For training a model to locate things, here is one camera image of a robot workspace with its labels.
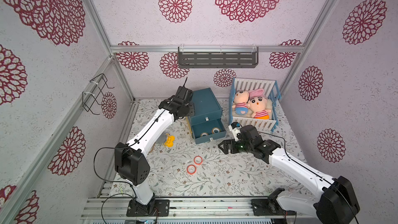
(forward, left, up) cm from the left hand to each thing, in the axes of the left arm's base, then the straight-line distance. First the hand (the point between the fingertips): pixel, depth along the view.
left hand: (189, 109), depth 84 cm
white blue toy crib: (+27, -55, -11) cm, 62 cm away
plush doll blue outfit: (+18, -33, -10) cm, 39 cm away
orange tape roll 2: (-7, -8, -14) cm, 17 cm away
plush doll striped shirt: (+11, -43, -9) cm, 45 cm away
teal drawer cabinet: (+4, -10, -2) cm, 11 cm away
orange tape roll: (-5, -15, -14) cm, 21 cm away
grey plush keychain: (-8, +17, -18) cm, 26 cm away
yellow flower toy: (-7, +13, -22) cm, 27 cm away
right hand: (-16, -21, -10) cm, 28 cm away
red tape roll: (-20, -5, -22) cm, 30 cm away
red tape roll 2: (-25, -1, -21) cm, 33 cm away
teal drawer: (-5, -11, -14) cm, 18 cm away
